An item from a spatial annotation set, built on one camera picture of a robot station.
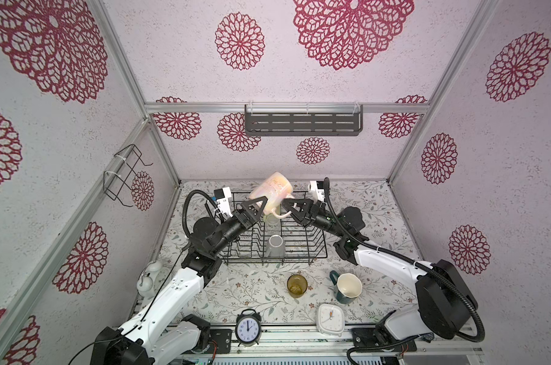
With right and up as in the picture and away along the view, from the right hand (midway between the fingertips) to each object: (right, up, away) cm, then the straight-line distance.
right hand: (283, 205), depth 64 cm
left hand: (-6, +1, +3) cm, 7 cm away
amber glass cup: (+6, -30, +21) cm, 38 cm away
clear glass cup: (-4, -8, +32) cm, 33 cm away
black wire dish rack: (+6, -15, +34) cm, 38 cm away
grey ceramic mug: (-2, -15, +20) cm, 25 cm away
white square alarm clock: (+16, -38, +12) cm, 43 cm away
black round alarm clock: (-11, -40, +11) cm, 43 cm away
